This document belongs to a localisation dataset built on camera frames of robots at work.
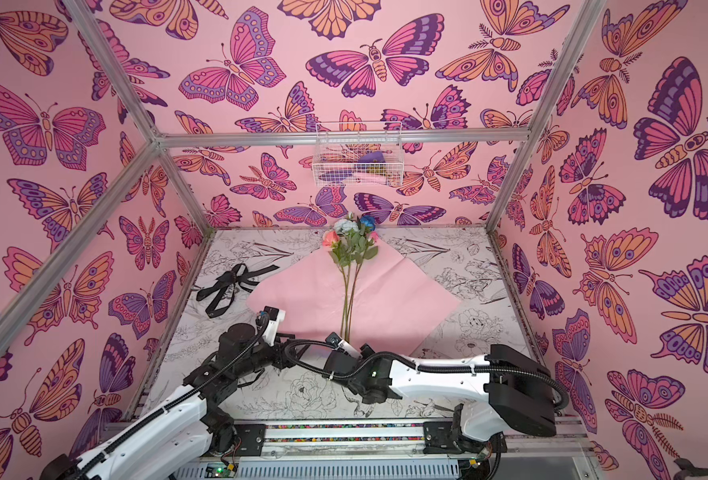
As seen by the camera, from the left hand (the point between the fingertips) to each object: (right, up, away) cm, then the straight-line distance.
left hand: (303, 337), depth 79 cm
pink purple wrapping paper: (+23, +6, +21) cm, 31 cm away
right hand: (+13, -6, +1) cm, 15 cm away
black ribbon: (-27, +14, +27) cm, 41 cm away
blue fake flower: (+18, +33, +33) cm, 50 cm away
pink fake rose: (+8, +21, +30) cm, 37 cm away
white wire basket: (+15, +54, +17) cm, 59 cm away
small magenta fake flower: (+19, +23, +32) cm, 44 cm away
